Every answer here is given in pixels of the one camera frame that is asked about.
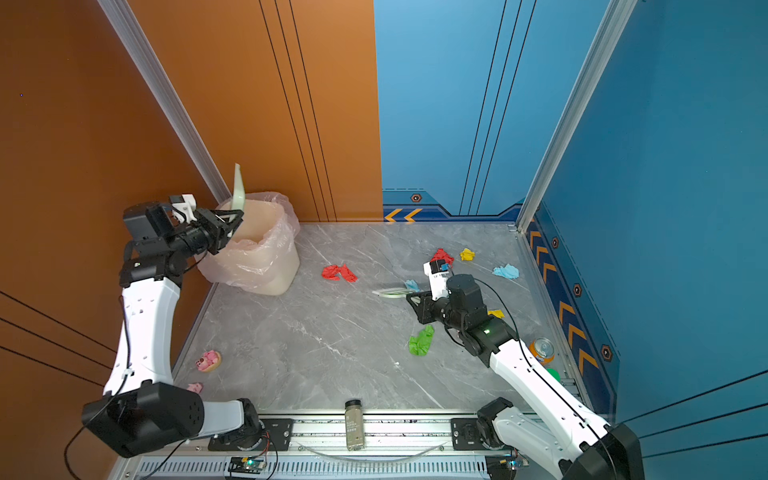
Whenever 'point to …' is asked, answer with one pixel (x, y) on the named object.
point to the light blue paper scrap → (509, 271)
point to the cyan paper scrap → (412, 285)
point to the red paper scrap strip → (347, 273)
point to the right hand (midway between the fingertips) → (407, 297)
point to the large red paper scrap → (442, 255)
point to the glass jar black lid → (354, 425)
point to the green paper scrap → (419, 345)
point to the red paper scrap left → (330, 272)
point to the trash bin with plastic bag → (263, 253)
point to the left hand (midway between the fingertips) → (244, 210)
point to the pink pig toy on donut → (209, 362)
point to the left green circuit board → (245, 464)
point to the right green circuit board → (504, 467)
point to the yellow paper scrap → (467, 255)
